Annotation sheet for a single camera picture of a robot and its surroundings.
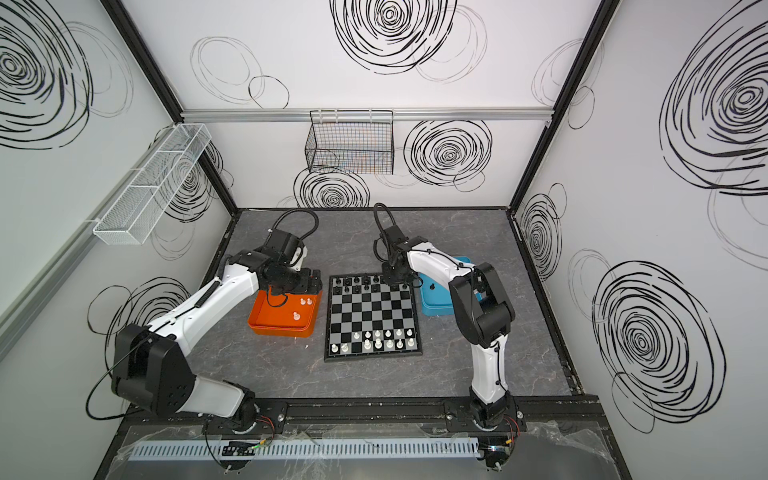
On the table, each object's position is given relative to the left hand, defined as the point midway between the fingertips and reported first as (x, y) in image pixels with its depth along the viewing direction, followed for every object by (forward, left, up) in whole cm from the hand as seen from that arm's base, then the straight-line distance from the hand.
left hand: (311, 284), depth 85 cm
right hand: (+7, -22, -7) cm, 25 cm away
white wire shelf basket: (+4, +41, +22) cm, 47 cm away
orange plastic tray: (-5, +10, -12) cm, 16 cm away
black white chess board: (-5, -16, -11) cm, 19 cm away
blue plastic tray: (+4, -37, -13) cm, 40 cm away
